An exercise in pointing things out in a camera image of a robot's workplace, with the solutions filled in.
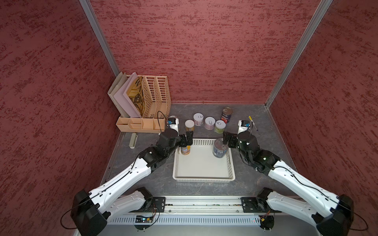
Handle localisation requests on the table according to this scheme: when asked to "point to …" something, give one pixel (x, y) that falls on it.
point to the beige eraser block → (133, 140)
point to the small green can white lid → (220, 126)
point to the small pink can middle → (209, 122)
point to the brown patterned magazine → (136, 93)
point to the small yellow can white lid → (190, 125)
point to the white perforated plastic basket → (201, 165)
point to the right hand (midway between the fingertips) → (230, 135)
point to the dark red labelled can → (226, 114)
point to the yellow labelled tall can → (185, 150)
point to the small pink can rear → (198, 118)
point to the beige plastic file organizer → (156, 102)
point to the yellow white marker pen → (250, 118)
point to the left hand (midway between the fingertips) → (185, 135)
